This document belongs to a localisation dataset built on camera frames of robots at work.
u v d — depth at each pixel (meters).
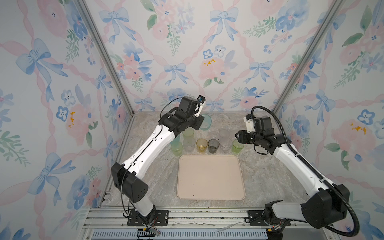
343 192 0.40
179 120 0.53
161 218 0.74
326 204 0.40
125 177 0.41
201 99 0.64
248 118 0.72
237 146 1.00
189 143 0.98
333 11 0.70
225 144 1.00
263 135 0.61
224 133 1.06
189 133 0.97
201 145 0.98
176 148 0.98
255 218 0.72
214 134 1.03
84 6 0.69
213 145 1.00
